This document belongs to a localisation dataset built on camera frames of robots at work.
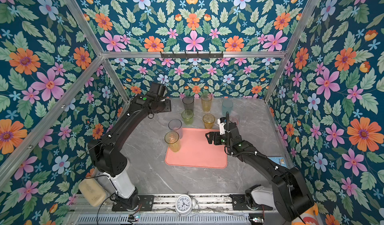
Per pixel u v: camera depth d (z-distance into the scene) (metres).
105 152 0.44
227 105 1.02
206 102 1.04
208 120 1.05
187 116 1.02
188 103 1.00
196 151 0.91
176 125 0.90
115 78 1.05
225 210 0.72
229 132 0.64
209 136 0.75
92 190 0.75
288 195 0.39
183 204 0.70
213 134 0.75
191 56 0.93
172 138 0.86
